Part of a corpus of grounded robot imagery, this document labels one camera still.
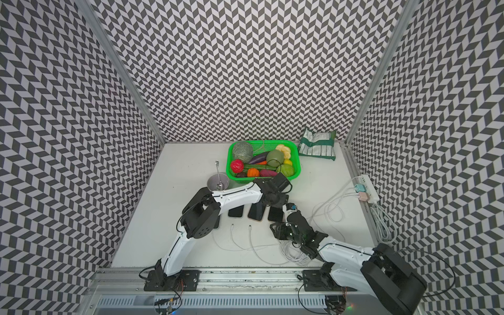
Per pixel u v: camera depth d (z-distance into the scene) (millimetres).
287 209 798
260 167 1003
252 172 978
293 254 802
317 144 1083
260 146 1029
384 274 434
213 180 966
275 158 1025
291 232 696
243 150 989
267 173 973
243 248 806
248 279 754
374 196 935
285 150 1073
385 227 876
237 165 963
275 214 887
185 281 723
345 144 1195
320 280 653
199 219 542
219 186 968
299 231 663
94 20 738
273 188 710
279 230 804
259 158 1037
